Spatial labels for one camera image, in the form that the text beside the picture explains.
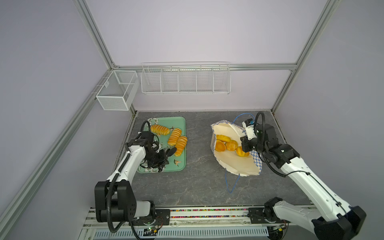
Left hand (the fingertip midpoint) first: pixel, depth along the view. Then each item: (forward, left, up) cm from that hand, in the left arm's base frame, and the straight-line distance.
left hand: (167, 164), depth 81 cm
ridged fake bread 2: (+18, -7, -6) cm, 20 cm away
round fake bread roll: (+13, -32, -5) cm, 35 cm away
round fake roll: (+12, -39, -5) cm, 41 cm away
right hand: (+6, -41, +13) cm, 43 cm away
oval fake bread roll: (+16, -34, -2) cm, 38 cm away
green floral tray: (+5, -4, -10) cm, 12 cm away
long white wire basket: (+57, -29, +15) cm, 66 cm away
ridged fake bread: (+26, -4, -6) cm, 27 cm away
